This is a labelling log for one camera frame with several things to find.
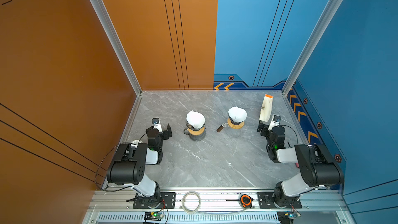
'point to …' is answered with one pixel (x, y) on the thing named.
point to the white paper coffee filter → (195, 119)
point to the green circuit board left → (153, 215)
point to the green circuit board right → (286, 216)
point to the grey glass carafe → (196, 138)
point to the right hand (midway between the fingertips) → (267, 122)
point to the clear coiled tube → (183, 206)
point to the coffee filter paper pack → (266, 108)
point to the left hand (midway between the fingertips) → (160, 124)
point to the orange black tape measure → (245, 201)
